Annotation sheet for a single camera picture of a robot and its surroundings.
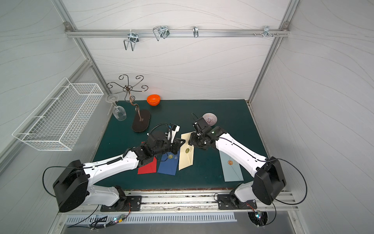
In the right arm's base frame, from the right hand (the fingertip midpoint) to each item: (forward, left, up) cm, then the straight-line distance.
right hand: (191, 142), depth 81 cm
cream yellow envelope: (-5, +3, -5) cm, 8 cm away
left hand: (-2, +3, +4) cm, 5 cm away
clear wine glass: (+15, +45, +6) cm, 48 cm away
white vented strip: (-37, +46, -16) cm, 61 cm away
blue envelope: (-7, +14, -15) cm, 22 cm away
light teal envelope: (-9, -24, -15) cm, 30 cm away
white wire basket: (-2, +64, +19) cm, 67 cm away
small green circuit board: (-37, +34, -12) cm, 51 cm away
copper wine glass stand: (+24, +39, -10) cm, 47 cm away
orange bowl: (+44, +34, -11) cm, 56 cm away
